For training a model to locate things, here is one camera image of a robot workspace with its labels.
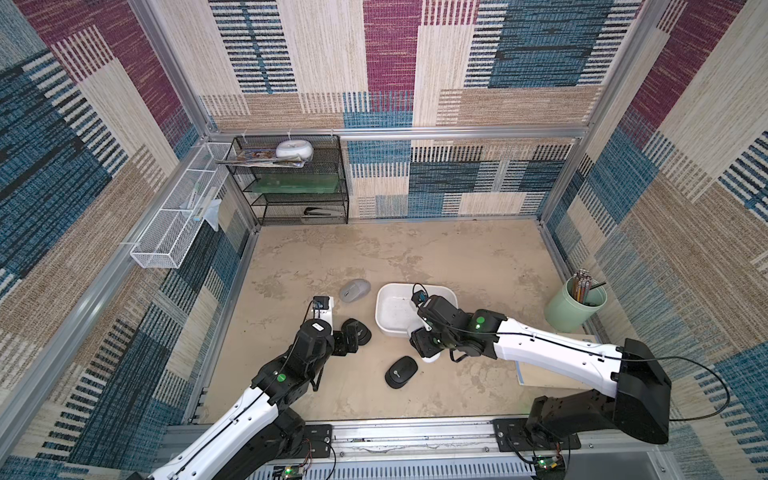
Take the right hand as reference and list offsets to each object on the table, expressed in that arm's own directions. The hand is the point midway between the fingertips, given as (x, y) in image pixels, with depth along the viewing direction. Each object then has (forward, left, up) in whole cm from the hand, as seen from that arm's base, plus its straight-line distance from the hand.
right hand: (418, 333), depth 80 cm
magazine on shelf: (+46, +45, +24) cm, 69 cm away
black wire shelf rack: (+54, +47, -5) cm, 72 cm away
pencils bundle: (+10, -45, +6) cm, 46 cm away
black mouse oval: (-7, +5, -9) cm, 12 cm away
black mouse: (+4, +15, -8) cm, 18 cm away
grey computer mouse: (+18, +19, -7) cm, 27 cm away
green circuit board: (-29, +30, -11) cm, 43 cm away
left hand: (+2, +20, +3) cm, 20 cm away
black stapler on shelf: (+48, +32, 0) cm, 58 cm away
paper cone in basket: (+24, +53, +22) cm, 62 cm away
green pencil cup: (+6, -42, +3) cm, 43 cm away
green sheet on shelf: (+42, +34, +17) cm, 57 cm away
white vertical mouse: (-6, -3, -2) cm, 7 cm away
